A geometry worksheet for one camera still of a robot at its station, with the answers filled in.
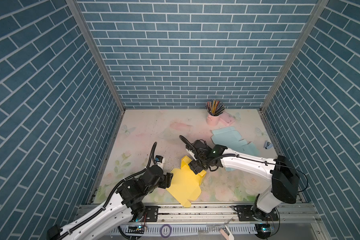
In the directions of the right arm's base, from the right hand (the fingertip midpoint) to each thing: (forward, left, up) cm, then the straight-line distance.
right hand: (193, 162), depth 82 cm
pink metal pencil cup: (+34, -12, -2) cm, 36 cm away
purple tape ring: (-31, +9, -9) cm, 33 cm away
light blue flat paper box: (+24, -25, -9) cm, 36 cm away
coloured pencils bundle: (+41, -13, +4) cm, 43 cm away
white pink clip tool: (-30, -17, -8) cm, 35 cm away
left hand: (-8, +12, 0) cm, 15 cm away
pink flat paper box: (+40, -23, -7) cm, 47 cm away
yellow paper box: (-11, +3, -5) cm, 13 cm away
